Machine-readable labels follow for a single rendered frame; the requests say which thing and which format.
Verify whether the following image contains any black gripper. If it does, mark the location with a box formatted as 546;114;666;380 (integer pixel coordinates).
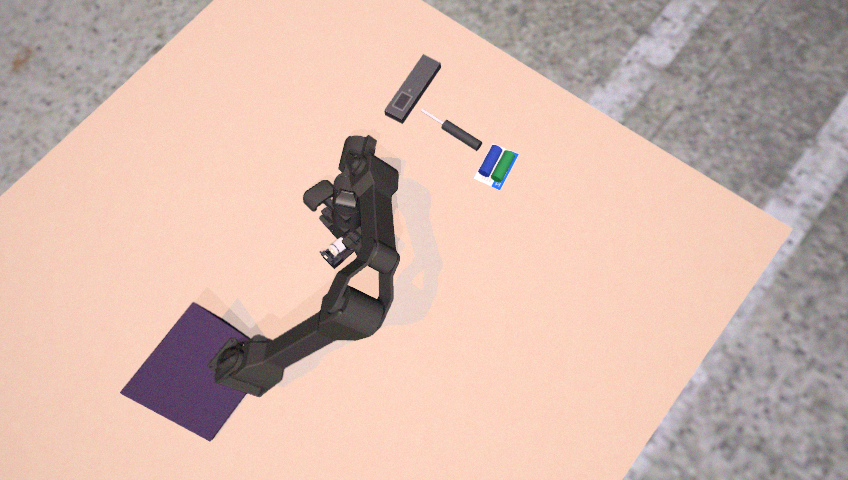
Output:
303;180;362;255

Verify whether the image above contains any grey screwdriver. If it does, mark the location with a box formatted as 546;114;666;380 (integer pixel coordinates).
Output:
421;109;482;151

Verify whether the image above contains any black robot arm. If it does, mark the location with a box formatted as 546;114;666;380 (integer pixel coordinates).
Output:
207;135;400;398

